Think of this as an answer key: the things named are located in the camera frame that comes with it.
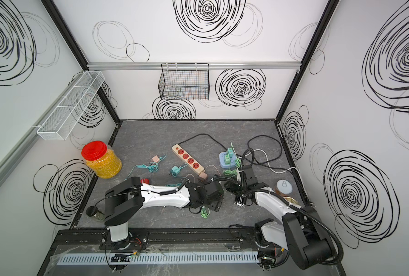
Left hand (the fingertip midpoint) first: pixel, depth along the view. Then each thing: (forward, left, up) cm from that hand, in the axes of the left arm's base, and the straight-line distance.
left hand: (217, 200), depth 84 cm
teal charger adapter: (+15, +23, +1) cm, 28 cm away
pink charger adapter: (+13, +7, +1) cm, 15 cm away
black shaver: (+1, -11, +2) cm, 12 cm away
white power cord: (+24, -30, 0) cm, 38 cm away
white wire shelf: (+36, +71, +32) cm, 85 cm away
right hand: (+7, -5, +1) cm, 8 cm away
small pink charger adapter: (+23, +35, 0) cm, 42 cm away
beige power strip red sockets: (+23, +17, +1) cm, 29 cm away
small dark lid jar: (-7, +58, +1) cm, 59 cm away
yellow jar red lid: (+14, +57, +13) cm, 60 cm away
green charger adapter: (+25, -8, +4) cm, 26 cm away
